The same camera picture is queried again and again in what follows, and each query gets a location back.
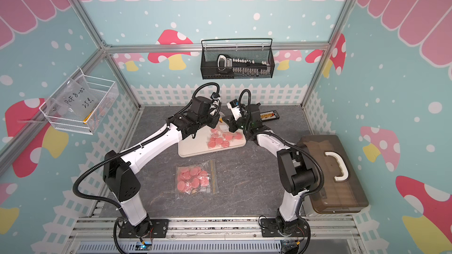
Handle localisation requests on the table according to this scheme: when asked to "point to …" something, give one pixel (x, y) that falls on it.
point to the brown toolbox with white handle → (342, 191)
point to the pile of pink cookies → (222, 139)
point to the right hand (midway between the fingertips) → (223, 118)
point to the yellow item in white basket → (85, 119)
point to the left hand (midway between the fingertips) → (215, 115)
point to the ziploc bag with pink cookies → (196, 179)
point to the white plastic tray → (198, 146)
